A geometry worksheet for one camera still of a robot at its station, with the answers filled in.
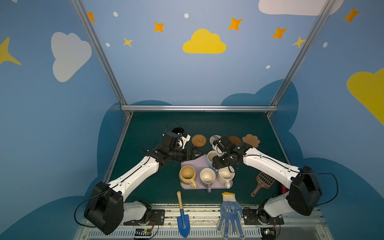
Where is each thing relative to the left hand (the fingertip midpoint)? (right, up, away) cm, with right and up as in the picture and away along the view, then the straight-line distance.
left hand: (198, 153), depth 78 cm
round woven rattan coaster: (+1, +5, +27) cm, 27 cm away
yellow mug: (-6, -15, +11) cm, 19 cm away
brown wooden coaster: (+28, +5, +27) cm, 39 cm away
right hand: (+11, -6, +6) cm, 14 cm away
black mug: (-12, +12, +21) cm, 27 cm away
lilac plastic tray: (+2, -9, +15) cm, 17 cm away
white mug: (+17, -15, +11) cm, 25 cm away
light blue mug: (+8, -2, +8) cm, 12 cm away
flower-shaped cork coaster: (+40, +5, +28) cm, 49 cm away
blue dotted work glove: (+17, -30, -1) cm, 35 cm away
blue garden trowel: (-8, -33, -4) cm, 34 cm away
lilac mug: (+6, -15, +10) cm, 19 cm away
